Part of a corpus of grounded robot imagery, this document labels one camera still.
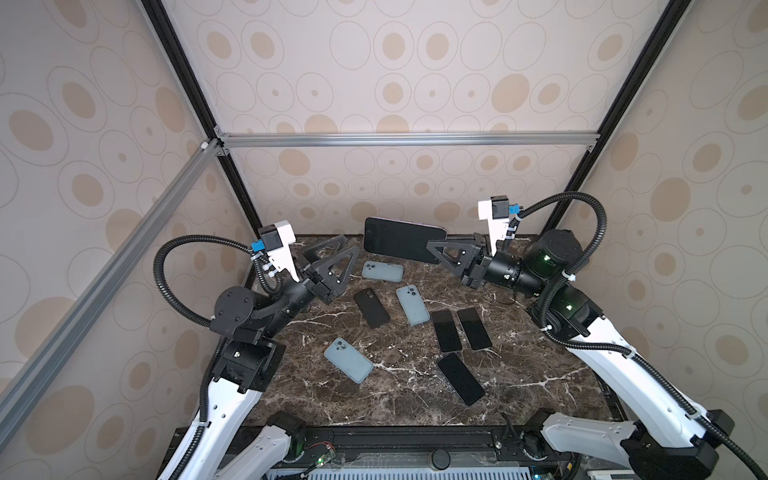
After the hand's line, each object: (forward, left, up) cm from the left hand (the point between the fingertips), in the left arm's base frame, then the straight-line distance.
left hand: (358, 252), depth 48 cm
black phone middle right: (+12, -31, -51) cm, 61 cm away
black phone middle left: (+11, -23, -52) cm, 58 cm away
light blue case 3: (+20, -12, -51) cm, 57 cm away
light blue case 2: (+34, -2, -52) cm, 62 cm away
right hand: (+2, -12, -2) cm, 12 cm away
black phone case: (+19, +2, -52) cm, 56 cm away
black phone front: (-4, -25, -50) cm, 56 cm away
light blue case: (+1, +7, -50) cm, 50 cm away
